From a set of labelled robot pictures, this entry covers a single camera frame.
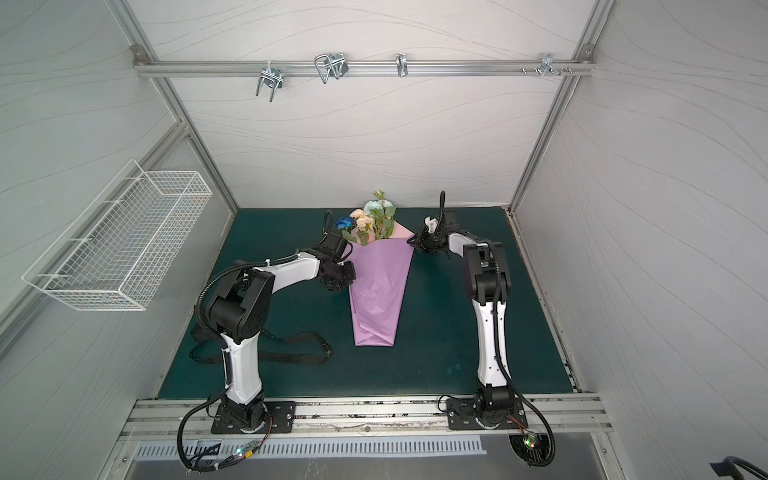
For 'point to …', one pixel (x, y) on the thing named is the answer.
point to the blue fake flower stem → (344, 224)
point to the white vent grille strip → (238, 452)
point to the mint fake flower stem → (382, 213)
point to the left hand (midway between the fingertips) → (359, 276)
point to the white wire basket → (122, 247)
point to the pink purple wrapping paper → (379, 290)
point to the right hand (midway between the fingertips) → (414, 235)
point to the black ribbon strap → (217, 357)
